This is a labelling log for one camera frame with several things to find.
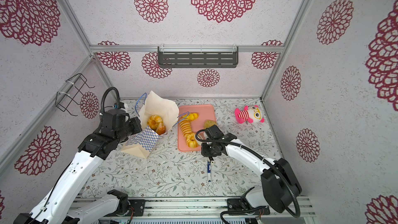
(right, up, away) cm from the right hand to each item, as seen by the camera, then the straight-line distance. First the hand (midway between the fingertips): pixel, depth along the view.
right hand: (202, 150), depth 84 cm
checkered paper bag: (-32, +5, -2) cm, 32 cm away
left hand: (-30, +15, -10) cm, 35 cm away
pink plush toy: (+34, +20, +19) cm, 44 cm away
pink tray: (+3, +21, +29) cm, 36 cm away
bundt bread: (-29, +16, +11) cm, 35 cm away
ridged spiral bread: (-10, +12, +16) cm, 22 cm away
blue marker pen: (+4, -11, +1) cm, 12 cm away
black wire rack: (-66, +31, -7) cm, 73 cm away
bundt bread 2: (-6, +3, +6) cm, 9 cm away
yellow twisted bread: (-6, +18, +23) cm, 30 cm away
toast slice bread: (+5, +13, +19) cm, 24 cm away
